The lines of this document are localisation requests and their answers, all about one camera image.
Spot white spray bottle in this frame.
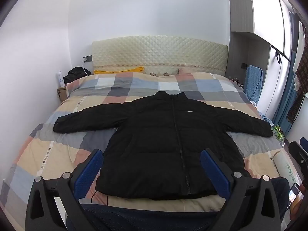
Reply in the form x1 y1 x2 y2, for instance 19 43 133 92
57 70 65 88

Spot blue curtain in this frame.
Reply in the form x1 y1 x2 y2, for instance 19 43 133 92
272 12 304 136

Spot green packet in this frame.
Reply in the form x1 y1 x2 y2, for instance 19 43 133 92
273 125 286 143

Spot cream quilted headboard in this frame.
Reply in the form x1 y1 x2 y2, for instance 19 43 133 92
92 36 228 76

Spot brown plaid hanging cloth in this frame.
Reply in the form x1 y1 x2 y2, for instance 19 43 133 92
286 41 308 126

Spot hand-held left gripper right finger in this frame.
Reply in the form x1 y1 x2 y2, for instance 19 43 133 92
200 148 281 231

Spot smartphone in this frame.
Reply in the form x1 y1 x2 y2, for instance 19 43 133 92
287 183 301 204

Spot checkered bed blanket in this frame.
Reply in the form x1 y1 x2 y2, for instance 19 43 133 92
0 72 301 222

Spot black puffer jacket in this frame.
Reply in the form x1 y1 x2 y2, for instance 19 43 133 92
53 90 273 201

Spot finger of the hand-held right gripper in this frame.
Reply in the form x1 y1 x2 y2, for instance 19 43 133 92
288 137 308 186

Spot blue crumpled cloth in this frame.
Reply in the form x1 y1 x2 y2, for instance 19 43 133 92
261 114 274 126

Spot white wardrobe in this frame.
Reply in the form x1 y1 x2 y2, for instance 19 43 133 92
227 0 297 121

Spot wooden nightstand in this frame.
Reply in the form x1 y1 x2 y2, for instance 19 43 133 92
57 87 68 102

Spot black bag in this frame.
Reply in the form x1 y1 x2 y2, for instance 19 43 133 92
63 67 91 84

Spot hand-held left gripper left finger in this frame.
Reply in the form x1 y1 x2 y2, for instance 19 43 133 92
25 149 104 231

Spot person's legs in jeans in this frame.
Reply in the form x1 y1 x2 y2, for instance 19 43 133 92
66 177 290 231

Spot white printed bolster pillow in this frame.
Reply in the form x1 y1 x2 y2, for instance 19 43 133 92
269 149 302 186

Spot black cable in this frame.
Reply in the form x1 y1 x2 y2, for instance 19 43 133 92
91 190 109 207

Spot white hanging shirt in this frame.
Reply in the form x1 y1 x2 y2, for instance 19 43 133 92
292 20 306 73

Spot blue quilted chair cover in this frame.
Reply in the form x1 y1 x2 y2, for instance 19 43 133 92
245 65 264 102

